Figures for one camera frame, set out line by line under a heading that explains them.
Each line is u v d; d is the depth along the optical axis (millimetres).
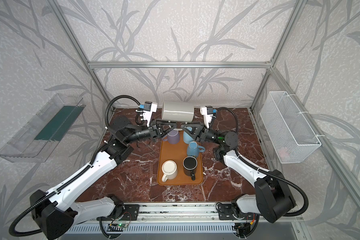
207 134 568
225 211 733
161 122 559
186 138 966
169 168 808
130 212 725
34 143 637
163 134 562
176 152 958
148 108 533
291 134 611
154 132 527
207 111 576
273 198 413
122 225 706
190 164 807
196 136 585
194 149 866
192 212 756
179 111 547
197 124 581
